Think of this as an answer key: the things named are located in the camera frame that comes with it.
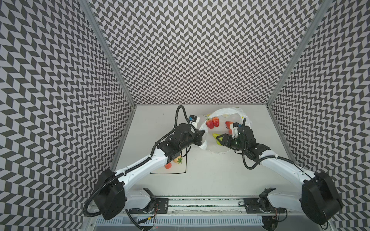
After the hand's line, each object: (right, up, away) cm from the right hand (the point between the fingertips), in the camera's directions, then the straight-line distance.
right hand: (218, 143), depth 83 cm
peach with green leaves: (-23, -10, +1) cm, 26 cm away
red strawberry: (-3, +10, +20) cm, 23 cm away
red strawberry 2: (+2, +12, +22) cm, 25 cm away
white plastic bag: (+7, +17, -5) cm, 19 cm away
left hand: (-9, +7, -7) cm, 13 cm away
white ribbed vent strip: (-19, -36, -14) cm, 43 cm away
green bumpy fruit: (-2, +5, +1) cm, 5 cm away
